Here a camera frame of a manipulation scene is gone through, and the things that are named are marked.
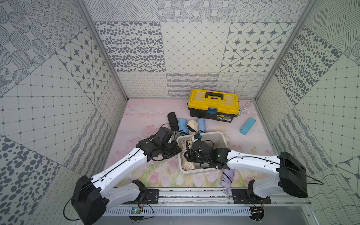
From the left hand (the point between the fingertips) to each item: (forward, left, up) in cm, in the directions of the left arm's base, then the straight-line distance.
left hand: (182, 147), depth 76 cm
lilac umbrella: (-11, -26, -13) cm, 31 cm away
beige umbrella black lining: (+19, -6, -6) cm, 20 cm away
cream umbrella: (-9, -3, -2) cm, 10 cm away
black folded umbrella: (+27, +8, -13) cm, 31 cm away
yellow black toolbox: (+31, -24, +2) cm, 39 cm away
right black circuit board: (-27, -40, -19) cm, 52 cm away
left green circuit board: (-28, +24, -17) cm, 40 cm away
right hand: (-3, -2, -6) cm, 7 cm away
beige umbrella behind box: (+13, -29, -12) cm, 34 cm away
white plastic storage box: (+9, -22, -7) cm, 24 cm away
